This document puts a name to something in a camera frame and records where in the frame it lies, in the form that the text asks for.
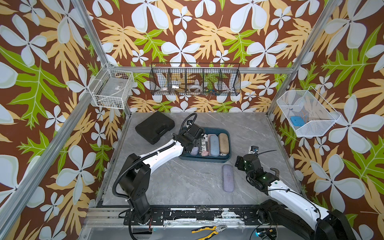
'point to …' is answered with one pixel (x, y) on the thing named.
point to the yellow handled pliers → (217, 228)
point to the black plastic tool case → (152, 128)
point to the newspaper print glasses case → (223, 154)
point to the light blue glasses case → (214, 145)
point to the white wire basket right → (308, 112)
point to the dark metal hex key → (277, 171)
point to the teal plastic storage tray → (185, 157)
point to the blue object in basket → (297, 121)
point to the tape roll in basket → (195, 88)
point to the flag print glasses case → (203, 150)
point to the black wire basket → (195, 79)
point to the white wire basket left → (113, 89)
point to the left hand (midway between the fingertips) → (196, 137)
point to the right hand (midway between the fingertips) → (241, 157)
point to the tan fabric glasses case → (223, 143)
